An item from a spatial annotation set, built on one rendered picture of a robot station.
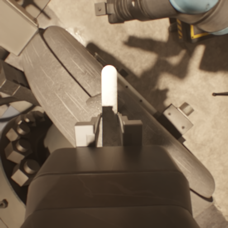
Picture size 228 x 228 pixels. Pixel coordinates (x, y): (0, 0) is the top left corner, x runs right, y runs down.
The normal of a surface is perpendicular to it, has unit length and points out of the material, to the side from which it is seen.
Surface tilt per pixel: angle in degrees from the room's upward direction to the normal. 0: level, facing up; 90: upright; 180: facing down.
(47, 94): 35
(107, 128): 5
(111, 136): 5
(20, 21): 23
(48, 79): 40
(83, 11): 0
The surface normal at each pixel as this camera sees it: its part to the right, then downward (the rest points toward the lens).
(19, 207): -0.19, 0.06
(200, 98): 0.07, 0.32
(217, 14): 0.29, 0.84
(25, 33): 0.35, 0.54
